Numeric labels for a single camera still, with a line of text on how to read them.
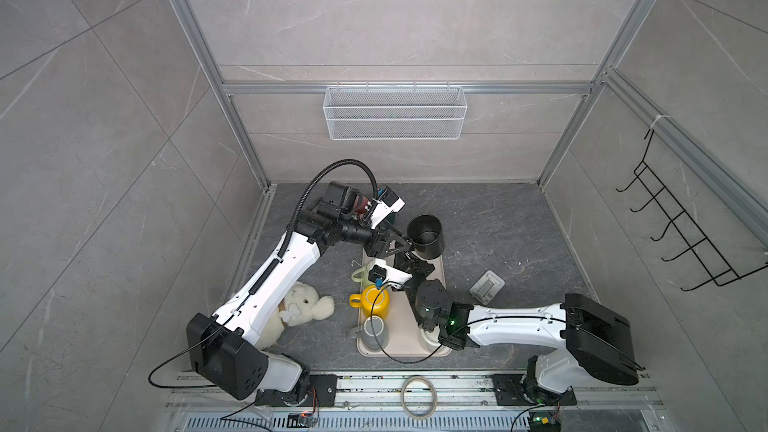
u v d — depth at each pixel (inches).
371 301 31.3
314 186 20.1
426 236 28.2
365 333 29.1
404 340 31.6
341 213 22.6
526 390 25.8
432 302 21.1
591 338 16.5
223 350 15.2
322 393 28.8
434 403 28.1
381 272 24.3
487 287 35.5
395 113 39.5
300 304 31.8
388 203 24.3
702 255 24.7
